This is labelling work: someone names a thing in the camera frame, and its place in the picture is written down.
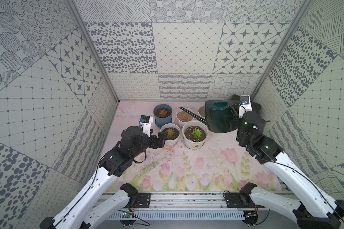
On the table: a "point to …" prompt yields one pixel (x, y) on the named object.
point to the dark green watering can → (221, 116)
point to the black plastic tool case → (255, 106)
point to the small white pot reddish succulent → (183, 117)
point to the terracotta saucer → (168, 147)
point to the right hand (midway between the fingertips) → (248, 109)
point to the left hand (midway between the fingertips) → (159, 128)
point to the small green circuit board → (126, 214)
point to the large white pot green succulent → (194, 134)
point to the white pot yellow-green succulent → (174, 132)
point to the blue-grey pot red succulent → (163, 114)
